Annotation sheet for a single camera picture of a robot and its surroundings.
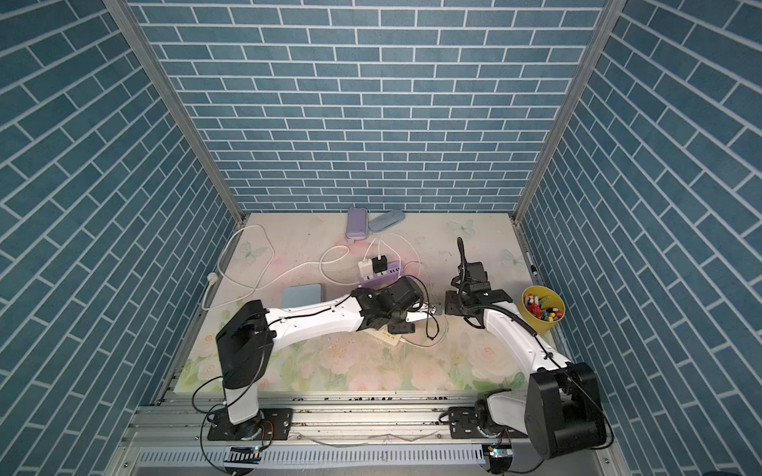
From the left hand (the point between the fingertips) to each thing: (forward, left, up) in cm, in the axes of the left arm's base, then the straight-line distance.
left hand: (416, 312), depth 84 cm
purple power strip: (+16, +11, -7) cm, 20 cm away
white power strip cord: (+24, +31, -8) cm, 40 cm away
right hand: (+4, -12, -2) cm, 13 cm away
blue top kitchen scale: (+11, +37, -9) cm, 39 cm away
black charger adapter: (+18, +11, -3) cm, 22 cm away
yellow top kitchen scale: (-3, +9, -8) cm, 13 cm away
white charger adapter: (+17, +15, -2) cm, 23 cm away
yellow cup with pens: (+1, -36, +2) cm, 36 cm away
